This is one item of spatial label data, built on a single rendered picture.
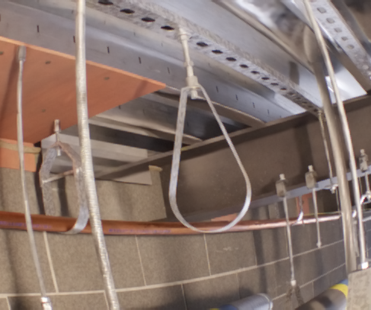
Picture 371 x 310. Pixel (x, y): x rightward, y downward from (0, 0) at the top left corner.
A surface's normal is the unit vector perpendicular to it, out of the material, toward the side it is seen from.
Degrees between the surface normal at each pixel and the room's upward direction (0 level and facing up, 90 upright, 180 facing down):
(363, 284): 57
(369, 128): 90
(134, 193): 90
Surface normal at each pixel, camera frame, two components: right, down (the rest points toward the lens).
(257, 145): -0.53, -0.10
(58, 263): 0.83, -0.24
